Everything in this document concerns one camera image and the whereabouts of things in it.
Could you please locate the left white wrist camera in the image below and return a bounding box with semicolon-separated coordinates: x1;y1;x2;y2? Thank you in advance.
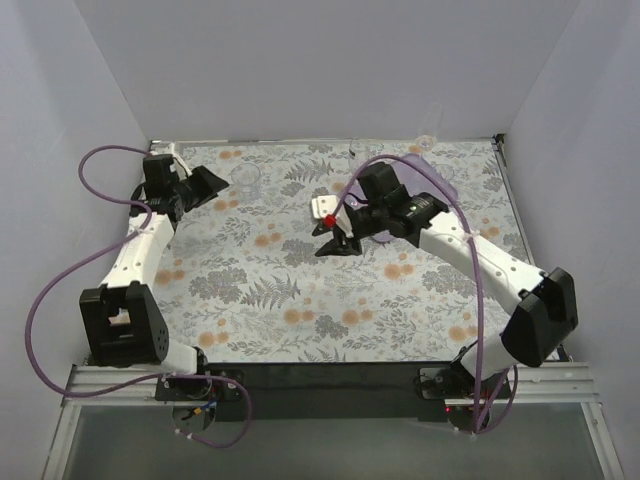
150;142;192;178

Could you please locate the champagne flute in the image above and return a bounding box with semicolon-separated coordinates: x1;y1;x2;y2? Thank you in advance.
415;103;444;158
348;138;371;162

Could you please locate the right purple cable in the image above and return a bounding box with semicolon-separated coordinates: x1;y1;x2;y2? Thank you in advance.
337;155;519;435

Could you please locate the floral table mat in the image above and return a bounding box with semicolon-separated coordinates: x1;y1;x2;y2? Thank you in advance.
153;142;507;362

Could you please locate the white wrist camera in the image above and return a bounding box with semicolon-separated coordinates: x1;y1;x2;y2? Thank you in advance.
150;142;192;178
310;195;354;238

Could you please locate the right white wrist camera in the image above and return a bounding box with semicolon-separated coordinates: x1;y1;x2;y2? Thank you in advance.
310;195;354;238

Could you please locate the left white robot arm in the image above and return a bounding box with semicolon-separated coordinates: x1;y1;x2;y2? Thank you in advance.
79;154;229;375

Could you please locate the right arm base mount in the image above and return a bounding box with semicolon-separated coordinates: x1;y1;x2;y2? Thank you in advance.
414;362;513;433

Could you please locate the purple cable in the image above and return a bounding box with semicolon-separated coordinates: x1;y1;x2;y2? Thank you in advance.
337;155;519;435
25;144;252;449

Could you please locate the faceted tumbler back left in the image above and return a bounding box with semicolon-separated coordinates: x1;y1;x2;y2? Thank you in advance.
231;163;262;201

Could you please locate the lavender plastic tray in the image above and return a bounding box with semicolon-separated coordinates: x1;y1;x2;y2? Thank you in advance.
345;153;458;244

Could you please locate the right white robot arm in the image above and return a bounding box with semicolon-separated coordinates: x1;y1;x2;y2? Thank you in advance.
310;162;578;395

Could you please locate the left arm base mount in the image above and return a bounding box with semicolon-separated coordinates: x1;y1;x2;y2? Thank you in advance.
154;379;242;433

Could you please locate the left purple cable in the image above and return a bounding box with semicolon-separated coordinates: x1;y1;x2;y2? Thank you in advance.
25;144;252;449

